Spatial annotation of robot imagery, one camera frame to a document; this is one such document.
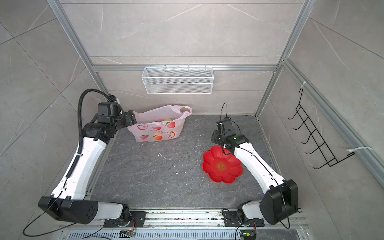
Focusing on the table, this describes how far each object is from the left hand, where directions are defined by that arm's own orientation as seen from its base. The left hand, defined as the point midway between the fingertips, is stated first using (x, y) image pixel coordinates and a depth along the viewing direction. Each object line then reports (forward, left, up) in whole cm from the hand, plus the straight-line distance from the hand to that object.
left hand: (126, 112), depth 73 cm
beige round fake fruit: (+21, -16, -29) cm, 39 cm away
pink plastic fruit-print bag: (+3, -15, -13) cm, 20 cm away
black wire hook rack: (-9, -90, -2) cm, 91 cm away
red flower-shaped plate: (-15, -51, -35) cm, 64 cm away
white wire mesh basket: (+36, -24, -5) cm, 43 cm away
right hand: (-4, -46, -15) cm, 48 cm away
